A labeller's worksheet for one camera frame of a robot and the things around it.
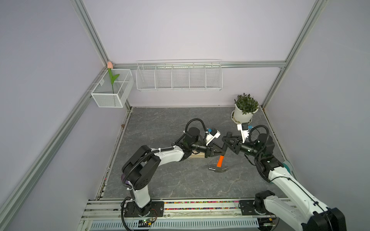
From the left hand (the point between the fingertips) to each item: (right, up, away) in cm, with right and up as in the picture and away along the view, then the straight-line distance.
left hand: (224, 153), depth 73 cm
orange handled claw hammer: (-2, -6, +3) cm, 7 cm away
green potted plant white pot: (+21, +26, +26) cm, 42 cm away
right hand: (-1, +8, 0) cm, 8 cm away
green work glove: (+41, -11, +14) cm, 45 cm away
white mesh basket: (-65, +31, +4) cm, 72 cm away
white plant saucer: (+16, +20, +41) cm, 48 cm away
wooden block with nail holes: (-12, -1, +1) cm, 12 cm away
